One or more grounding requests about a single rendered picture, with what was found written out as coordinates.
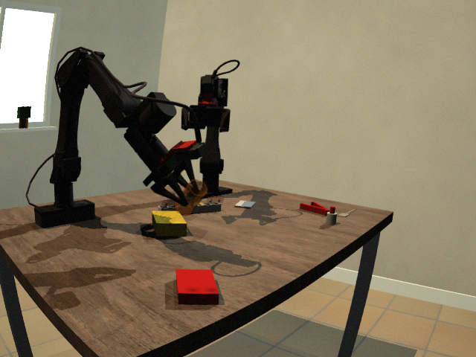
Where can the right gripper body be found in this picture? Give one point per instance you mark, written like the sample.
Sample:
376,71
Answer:
157,155

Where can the grey cylinder with red cap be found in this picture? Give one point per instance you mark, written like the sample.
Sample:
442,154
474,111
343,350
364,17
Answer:
331,216

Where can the amber translucent pill bottle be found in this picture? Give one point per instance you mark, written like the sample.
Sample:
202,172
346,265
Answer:
194,192

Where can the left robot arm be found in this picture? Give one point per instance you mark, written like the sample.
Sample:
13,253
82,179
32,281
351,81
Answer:
210,161

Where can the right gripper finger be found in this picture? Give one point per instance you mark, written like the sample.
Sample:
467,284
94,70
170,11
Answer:
171,181
187,166

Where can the red rectangular block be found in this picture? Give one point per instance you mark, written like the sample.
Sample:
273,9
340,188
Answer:
196,287

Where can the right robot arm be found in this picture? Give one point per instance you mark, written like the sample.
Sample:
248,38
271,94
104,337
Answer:
75,74

